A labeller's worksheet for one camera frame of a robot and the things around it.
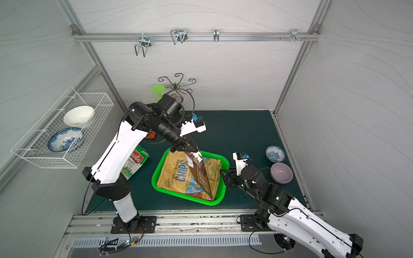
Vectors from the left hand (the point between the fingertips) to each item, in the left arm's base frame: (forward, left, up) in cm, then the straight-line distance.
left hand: (195, 150), depth 59 cm
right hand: (0, -12, -16) cm, 20 cm away
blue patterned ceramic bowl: (+5, +54, -2) cm, 55 cm away
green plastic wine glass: (+40, +24, -2) cm, 47 cm away
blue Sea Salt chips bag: (+1, +12, -28) cm, 30 cm away
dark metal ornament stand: (+46, +16, -5) cm, 49 cm away
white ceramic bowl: (+18, +55, -1) cm, 58 cm away
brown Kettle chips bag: (-2, -1, -14) cm, 14 cm away
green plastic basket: (-2, +23, -26) cm, 35 cm away
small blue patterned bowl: (+20, -45, -34) cm, 60 cm away
